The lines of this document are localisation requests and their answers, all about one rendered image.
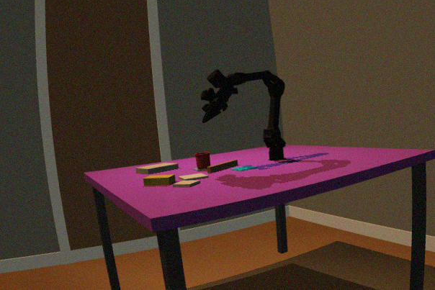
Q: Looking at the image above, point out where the tan flat square tile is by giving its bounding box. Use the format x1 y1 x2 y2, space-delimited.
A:
179 173 208 181

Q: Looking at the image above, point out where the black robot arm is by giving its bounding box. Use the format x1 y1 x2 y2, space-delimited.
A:
201 69 286 160

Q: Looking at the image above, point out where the yellow rectangular block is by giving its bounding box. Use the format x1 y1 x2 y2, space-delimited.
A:
143 174 176 186

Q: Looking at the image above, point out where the tan flat square pad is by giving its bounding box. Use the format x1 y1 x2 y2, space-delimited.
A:
135 163 179 174

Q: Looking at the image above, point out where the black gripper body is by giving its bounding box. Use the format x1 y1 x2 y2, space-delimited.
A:
202 91 229 111

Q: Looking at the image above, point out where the tan flat block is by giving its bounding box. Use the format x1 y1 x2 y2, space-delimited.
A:
173 180 200 187

